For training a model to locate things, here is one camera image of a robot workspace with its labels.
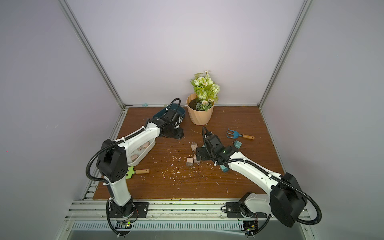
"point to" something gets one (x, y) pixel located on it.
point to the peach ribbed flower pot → (198, 117)
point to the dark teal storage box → (178, 108)
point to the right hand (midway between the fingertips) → (202, 151)
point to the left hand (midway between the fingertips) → (183, 133)
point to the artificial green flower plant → (206, 91)
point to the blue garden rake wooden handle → (236, 135)
